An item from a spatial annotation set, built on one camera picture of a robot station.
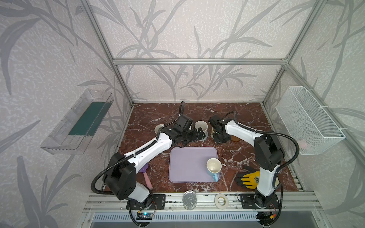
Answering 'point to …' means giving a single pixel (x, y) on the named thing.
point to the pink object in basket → (302, 145)
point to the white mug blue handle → (214, 166)
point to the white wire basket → (312, 129)
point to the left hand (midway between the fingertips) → (202, 134)
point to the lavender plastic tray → (188, 164)
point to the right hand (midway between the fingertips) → (220, 136)
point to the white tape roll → (216, 198)
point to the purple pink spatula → (143, 170)
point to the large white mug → (204, 125)
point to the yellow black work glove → (249, 179)
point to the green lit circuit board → (144, 216)
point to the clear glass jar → (189, 200)
